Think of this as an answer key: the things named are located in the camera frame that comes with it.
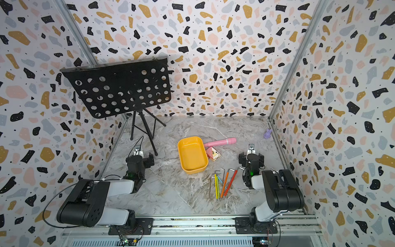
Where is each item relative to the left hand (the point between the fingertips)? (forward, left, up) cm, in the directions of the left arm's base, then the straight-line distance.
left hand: (142, 154), depth 91 cm
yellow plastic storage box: (+4, -29, -11) cm, 32 cm away
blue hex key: (-13, -46, -8) cm, 48 cm away
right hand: (+1, -67, -2) cm, 67 cm away
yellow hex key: (-17, -43, -8) cm, 47 cm away
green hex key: (-17, -44, -8) cm, 48 cm away
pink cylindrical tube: (+12, -49, -5) cm, 51 cm away
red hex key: (-13, -53, -9) cm, 55 cm away
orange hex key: (-15, -48, -7) cm, 51 cm away
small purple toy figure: (+18, -82, -5) cm, 84 cm away
